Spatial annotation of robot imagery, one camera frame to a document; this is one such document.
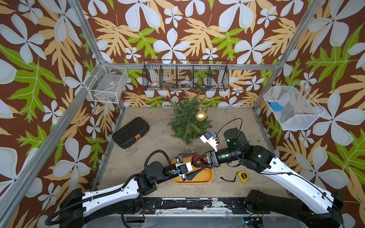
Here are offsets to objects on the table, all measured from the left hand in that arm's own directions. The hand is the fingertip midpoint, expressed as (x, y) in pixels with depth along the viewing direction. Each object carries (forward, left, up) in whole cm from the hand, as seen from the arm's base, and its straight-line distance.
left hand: (198, 157), depth 62 cm
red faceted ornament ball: (-3, +1, +3) cm, 4 cm away
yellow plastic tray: (0, -7, -28) cm, 29 cm away
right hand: (-3, +1, +1) cm, 3 cm away
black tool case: (+26, +43, -23) cm, 55 cm away
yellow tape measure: (0, -29, -26) cm, 39 cm away
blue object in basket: (+35, -50, -3) cm, 61 cm away
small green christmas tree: (+20, +6, -2) cm, 21 cm away
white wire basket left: (+45, +53, +5) cm, 70 cm away
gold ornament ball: (+20, -2, +5) cm, 21 cm away
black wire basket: (+60, +5, +2) cm, 60 cm away
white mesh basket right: (+28, -59, 0) cm, 65 cm away
